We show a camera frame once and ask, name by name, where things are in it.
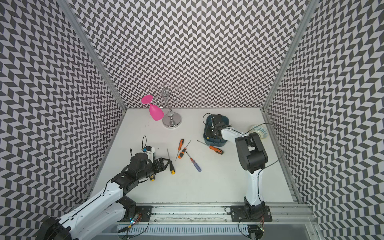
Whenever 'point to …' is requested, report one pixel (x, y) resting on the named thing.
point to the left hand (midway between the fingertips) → (166, 163)
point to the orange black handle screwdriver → (180, 144)
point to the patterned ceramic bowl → (261, 130)
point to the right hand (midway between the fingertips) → (207, 134)
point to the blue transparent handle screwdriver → (194, 163)
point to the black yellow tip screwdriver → (171, 164)
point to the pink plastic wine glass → (156, 113)
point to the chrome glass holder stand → (171, 120)
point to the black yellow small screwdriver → (152, 178)
